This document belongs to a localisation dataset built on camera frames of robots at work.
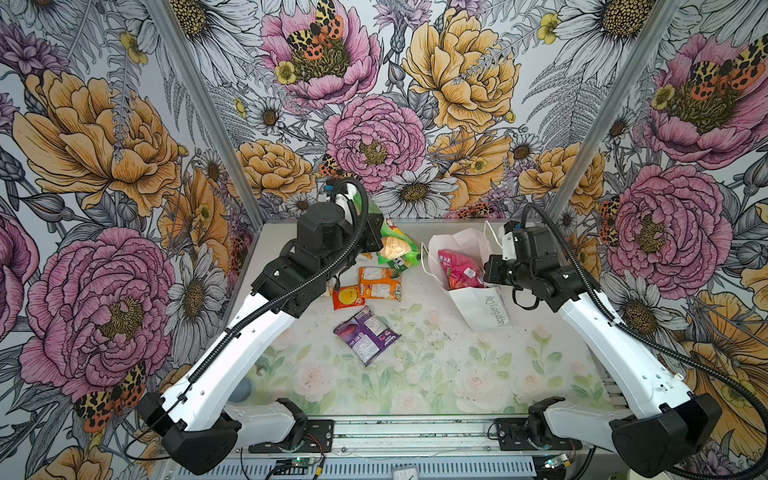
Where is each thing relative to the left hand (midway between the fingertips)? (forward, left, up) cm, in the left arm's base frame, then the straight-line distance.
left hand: (383, 227), depth 64 cm
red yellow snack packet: (+8, +12, -41) cm, 43 cm away
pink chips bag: (+3, -20, -20) cm, 28 cm away
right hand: (-1, -26, -17) cm, 31 cm away
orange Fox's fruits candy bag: (+11, +2, -38) cm, 40 cm away
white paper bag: (-6, -25, -24) cm, 36 cm away
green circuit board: (-36, +20, -41) cm, 58 cm away
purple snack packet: (-7, +5, -38) cm, 39 cm away
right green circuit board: (-37, -41, -41) cm, 69 cm away
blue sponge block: (-21, +38, -40) cm, 59 cm away
